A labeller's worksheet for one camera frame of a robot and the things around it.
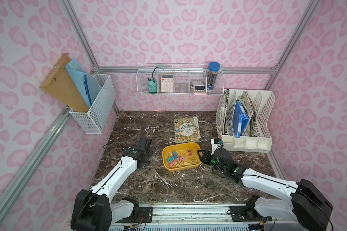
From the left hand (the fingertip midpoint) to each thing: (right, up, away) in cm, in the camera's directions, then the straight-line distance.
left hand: (147, 152), depth 86 cm
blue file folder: (+55, +19, 0) cm, 59 cm away
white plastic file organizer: (+75, +5, +12) cm, 76 cm away
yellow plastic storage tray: (+20, -4, +6) cm, 21 cm away
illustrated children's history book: (+25, +12, +21) cm, 35 cm away
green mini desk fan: (+2, +41, +5) cm, 41 cm away
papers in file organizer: (+62, +32, +7) cm, 70 cm away
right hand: (+30, +1, -5) cm, 30 cm away
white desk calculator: (+11, +44, +9) cm, 46 cm away
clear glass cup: (+22, +41, +10) cm, 47 cm away
